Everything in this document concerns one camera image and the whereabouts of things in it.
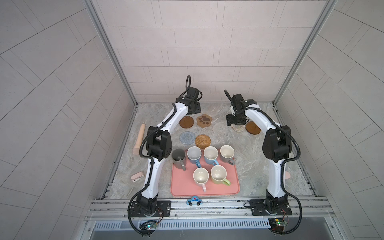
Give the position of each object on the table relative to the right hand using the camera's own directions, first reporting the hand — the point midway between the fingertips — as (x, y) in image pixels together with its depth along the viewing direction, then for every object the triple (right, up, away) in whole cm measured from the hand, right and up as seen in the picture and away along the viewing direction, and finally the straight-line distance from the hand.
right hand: (230, 122), depth 96 cm
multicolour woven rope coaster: (+7, -4, +6) cm, 10 cm away
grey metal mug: (-32, -19, -12) cm, 39 cm away
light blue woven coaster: (-29, -10, 0) cm, 30 cm away
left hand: (-20, +11, 0) cm, 23 cm away
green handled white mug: (-10, -28, -16) cm, 34 cm away
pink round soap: (+28, -28, -16) cm, 42 cm away
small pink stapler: (-53, -27, -19) cm, 62 cm away
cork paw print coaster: (-17, +1, +9) cm, 19 cm away
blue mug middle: (-14, -18, -10) cm, 25 cm away
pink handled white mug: (-20, -28, -17) cm, 38 cm away
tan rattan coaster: (-18, -12, -1) cm, 22 cm away
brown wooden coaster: (-30, 0, +8) cm, 31 cm away
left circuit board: (-43, -44, -31) cm, 69 cm away
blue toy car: (-23, -37, -24) cm, 50 cm away
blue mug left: (-24, -18, -11) cm, 32 cm away
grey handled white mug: (-4, -17, -10) cm, 20 cm away
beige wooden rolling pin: (-57, -15, -11) cm, 60 cm away
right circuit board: (+16, -46, -28) cm, 56 cm away
